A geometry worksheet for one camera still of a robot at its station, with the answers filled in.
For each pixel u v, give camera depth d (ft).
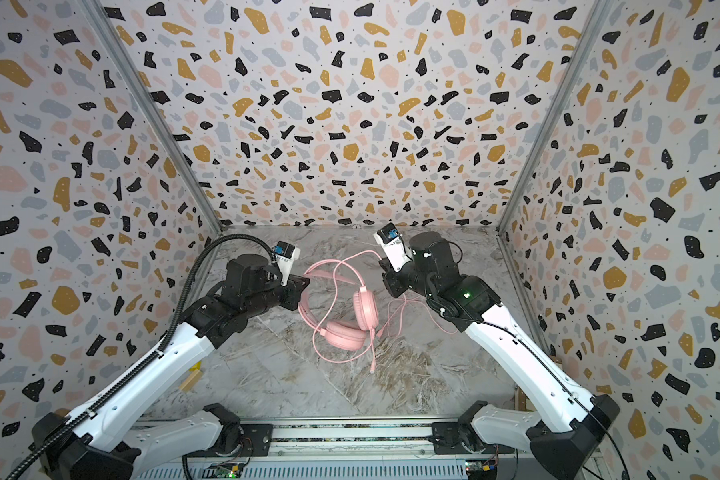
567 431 1.24
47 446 1.16
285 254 2.09
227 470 2.30
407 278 1.87
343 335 2.22
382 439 2.49
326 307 3.26
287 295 2.13
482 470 2.35
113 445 1.34
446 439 2.44
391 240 1.86
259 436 2.44
